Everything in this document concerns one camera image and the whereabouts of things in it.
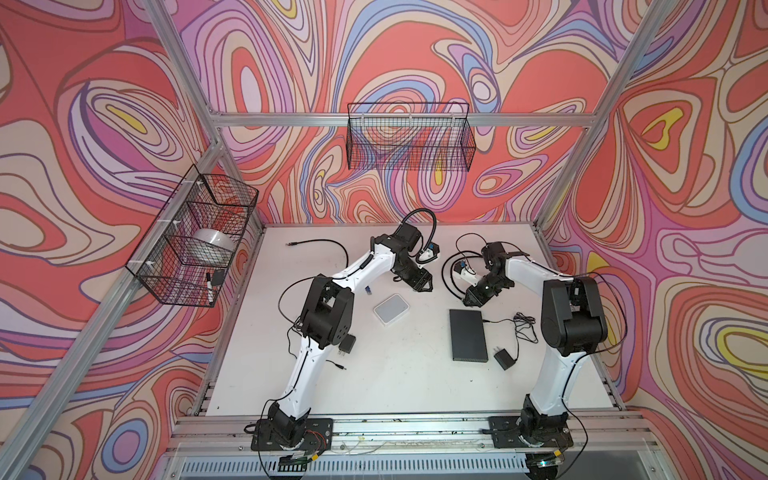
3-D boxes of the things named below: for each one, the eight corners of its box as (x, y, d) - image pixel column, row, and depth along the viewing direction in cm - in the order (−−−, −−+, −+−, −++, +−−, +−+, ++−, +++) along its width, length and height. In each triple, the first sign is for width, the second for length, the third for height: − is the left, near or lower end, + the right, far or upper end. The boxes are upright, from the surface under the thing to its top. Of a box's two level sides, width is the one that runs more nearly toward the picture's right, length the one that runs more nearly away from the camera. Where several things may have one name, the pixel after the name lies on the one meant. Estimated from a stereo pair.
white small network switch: (387, 329, 93) (387, 326, 91) (371, 311, 97) (371, 308, 96) (411, 310, 97) (412, 307, 96) (395, 293, 101) (395, 290, 100)
